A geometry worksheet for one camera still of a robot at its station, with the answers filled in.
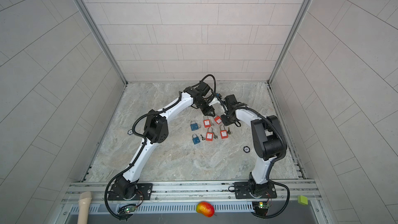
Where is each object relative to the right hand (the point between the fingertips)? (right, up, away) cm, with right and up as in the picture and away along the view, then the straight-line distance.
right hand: (226, 119), depth 96 cm
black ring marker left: (-57, -6, -7) cm, 58 cm away
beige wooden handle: (-64, -32, -32) cm, 78 cm away
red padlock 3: (-10, -8, -8) cm, 15 cm away
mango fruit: (-13, -32, -32) cm, 47 cm away
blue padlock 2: (-19, -10, -9) cm, 23 cm away
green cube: (+30, -30, -29) cm, 52 cm away
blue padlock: (-20, -3, -5) cm, 21 cm away
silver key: (-14, -10, -8) cm, 19 cm away
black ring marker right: (+10, -14, -12) cm, 21 cm away
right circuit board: (+12, -34, -28) cm, 46 cm away
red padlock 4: (-2, -7, -7) cm, 10 cm away
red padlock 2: (-12, -2, -3) cm, 12 cm away
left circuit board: (-44, -32, -32) cm, 64 cm away
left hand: (-5, +6, -4) cm, 8 cm away
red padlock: (-5, +1, -5) cm, 7 cm away
